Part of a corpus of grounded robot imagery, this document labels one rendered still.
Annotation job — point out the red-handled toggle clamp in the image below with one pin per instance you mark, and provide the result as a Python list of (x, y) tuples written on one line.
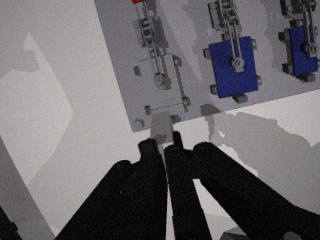
[(220, 17)]

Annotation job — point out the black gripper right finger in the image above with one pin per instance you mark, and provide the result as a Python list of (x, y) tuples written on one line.
[(261, 212)]

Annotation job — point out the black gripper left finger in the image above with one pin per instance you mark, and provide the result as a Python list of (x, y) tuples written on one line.
[(144, 183)]

